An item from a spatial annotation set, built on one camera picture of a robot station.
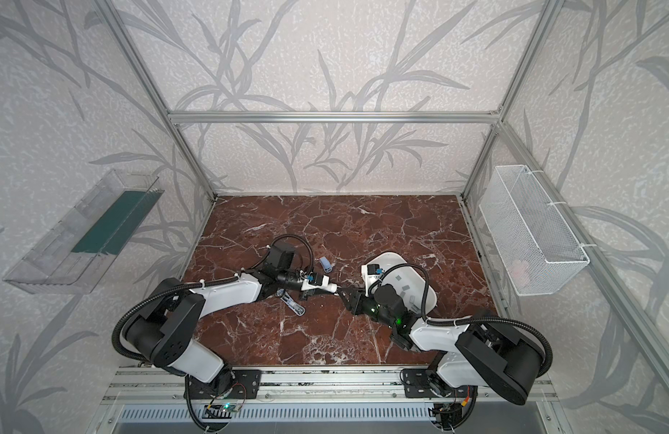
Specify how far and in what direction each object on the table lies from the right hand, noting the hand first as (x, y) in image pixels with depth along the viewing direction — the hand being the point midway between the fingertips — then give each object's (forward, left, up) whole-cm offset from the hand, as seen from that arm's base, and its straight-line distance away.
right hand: (341, 284), depth 82 cm
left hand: (+2, +2, +1) cm, 3 cm away
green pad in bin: (+2, +53, +26) cm, 59 cm away
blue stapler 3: (-5, +5, +12) cm, 14 cm away
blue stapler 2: (+11, +6, -7) cm, 14 cm away
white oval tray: (+6, -23, -10) cm, 26 cm away
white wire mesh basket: (-3, -46, +24) cm, 52 cm away
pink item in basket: (-1, -49, +10) cm, 50 cm away
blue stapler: (-2, +18, -9) cm, 20 cm away
